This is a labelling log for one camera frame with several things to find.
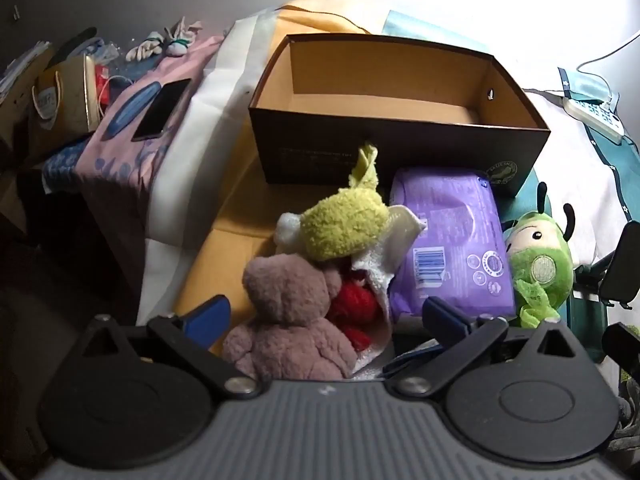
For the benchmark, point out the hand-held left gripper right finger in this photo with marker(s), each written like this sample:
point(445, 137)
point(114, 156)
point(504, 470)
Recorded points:
point(442, 317)

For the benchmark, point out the grey knitted item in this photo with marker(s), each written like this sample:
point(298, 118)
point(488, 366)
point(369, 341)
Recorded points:
point(631, 415)

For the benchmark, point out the red packet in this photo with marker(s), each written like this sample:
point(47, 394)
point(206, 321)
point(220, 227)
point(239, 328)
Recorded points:
point(102, 85)

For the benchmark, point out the yellow-green fuzzy plush toy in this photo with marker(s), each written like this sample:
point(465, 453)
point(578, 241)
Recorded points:
point(340, 225)

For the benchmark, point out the pink printed pillow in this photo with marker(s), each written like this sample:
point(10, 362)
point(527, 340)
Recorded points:
point(130, 150)

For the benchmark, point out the brown paper gift bag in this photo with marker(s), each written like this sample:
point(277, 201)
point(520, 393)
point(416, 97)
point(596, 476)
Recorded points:
point(70, 95)

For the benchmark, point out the stack of papers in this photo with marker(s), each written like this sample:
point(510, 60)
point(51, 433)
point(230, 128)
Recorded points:
point(20, 65)

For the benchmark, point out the red plush toy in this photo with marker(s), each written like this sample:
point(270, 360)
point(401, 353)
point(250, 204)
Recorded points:
point(355, 305)

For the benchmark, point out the blue fabric item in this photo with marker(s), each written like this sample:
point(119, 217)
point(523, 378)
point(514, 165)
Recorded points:
point(407, 362)

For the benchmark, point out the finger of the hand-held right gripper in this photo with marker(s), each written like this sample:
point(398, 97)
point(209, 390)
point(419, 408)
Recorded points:
point(620, 342)
point(627, 270)

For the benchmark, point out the clear plastic bag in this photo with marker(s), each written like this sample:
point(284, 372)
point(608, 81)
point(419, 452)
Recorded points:
point(105, 52)

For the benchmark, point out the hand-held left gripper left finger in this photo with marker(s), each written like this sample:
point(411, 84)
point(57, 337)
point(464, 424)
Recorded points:
point(207, 317)

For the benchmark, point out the black smartphone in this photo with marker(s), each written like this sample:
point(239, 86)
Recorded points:
point(160, 110)

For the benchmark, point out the purple wipes packet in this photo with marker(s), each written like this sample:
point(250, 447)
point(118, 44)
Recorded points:
point(450, 225)

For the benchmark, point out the green bug plush toy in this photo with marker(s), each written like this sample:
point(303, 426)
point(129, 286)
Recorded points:
point(540, 260)

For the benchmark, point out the blue patterned cloth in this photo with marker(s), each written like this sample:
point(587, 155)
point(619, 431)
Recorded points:
point(62, 162)

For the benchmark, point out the white glove bundle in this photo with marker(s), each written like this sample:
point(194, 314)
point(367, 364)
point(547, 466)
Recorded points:
point(145, 47)

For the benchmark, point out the pink teddy bear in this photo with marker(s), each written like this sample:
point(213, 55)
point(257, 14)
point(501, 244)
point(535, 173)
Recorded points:
point(285, 305)

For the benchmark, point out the dark cardboard box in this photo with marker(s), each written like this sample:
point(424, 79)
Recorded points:
point(380, 150)

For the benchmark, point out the glove bundle with green band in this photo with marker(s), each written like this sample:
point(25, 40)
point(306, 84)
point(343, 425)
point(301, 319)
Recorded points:
point(180, 42)

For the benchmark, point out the white power strip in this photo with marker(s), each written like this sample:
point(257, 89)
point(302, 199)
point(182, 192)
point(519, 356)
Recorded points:
point(595, 115)

